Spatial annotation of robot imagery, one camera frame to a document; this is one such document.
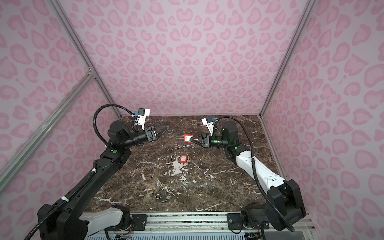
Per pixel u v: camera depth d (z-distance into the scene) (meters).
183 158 0.94
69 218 0.37
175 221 0.75
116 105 0.59
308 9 0.70
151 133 0.60
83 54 0.84
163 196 0.82
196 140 0.70
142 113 0.62
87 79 0.87
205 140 0.65
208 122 0.68
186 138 0.71
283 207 0.41
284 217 0.41
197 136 0.69
